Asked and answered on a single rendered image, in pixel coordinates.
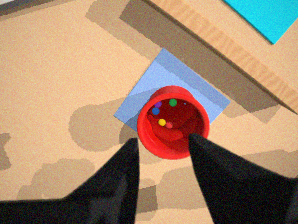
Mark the red plastic cup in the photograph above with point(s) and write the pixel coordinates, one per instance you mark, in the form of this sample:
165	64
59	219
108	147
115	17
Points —
171	144

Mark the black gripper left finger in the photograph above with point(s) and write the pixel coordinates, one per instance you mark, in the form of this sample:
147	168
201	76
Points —
109	196

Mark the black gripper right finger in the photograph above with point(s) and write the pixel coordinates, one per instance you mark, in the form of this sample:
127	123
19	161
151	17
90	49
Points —
237	191

